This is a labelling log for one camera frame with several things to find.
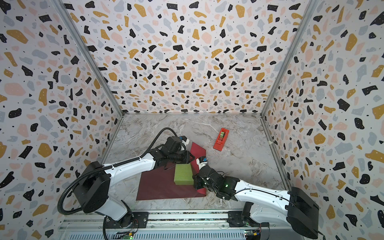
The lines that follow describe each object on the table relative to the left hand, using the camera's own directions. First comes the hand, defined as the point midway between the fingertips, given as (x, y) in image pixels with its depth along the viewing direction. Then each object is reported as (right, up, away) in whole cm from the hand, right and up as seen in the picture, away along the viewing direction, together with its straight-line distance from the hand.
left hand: (195, 156), depth 82 cm
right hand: (-3, -9, -5) cm, 11 cm away
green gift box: (-7, -10, +1) cm, 12 cm away
